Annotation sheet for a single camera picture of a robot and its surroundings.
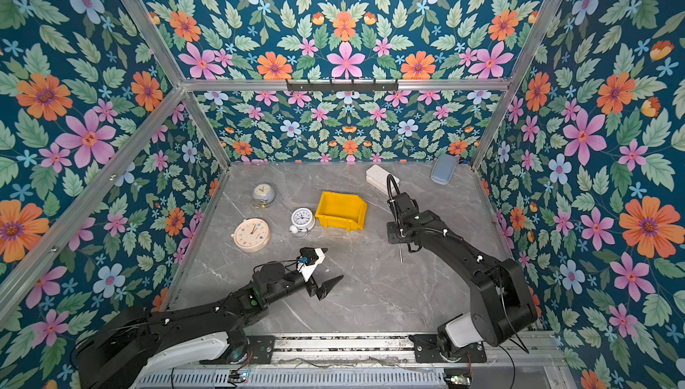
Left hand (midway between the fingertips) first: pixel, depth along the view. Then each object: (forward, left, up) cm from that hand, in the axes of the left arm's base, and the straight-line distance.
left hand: (335, 259), depth 74 cm
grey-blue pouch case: (+45, -47, -14) cm, 67 cm away
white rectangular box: (+41, -16, -12) cm, 45 cm away
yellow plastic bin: (+26, -2, -14) cm, 29 cm away
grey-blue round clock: (+35, +29, -12) cm, 47 cm away
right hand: (+12, -20, -7) cm, 24 cm away
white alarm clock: (+23, +13, -14) cm, 30 cm away
